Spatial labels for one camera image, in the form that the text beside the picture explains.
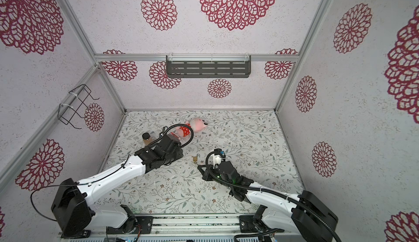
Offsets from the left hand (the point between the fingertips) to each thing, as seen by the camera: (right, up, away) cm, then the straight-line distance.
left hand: (181, 153), depth 83 cm
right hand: (+8, -5, -7) cm, 12 cm away
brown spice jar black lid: (-22, +7, +12) cm, 26 cm away
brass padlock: (+6, -5, +12) cm, 14 cm away
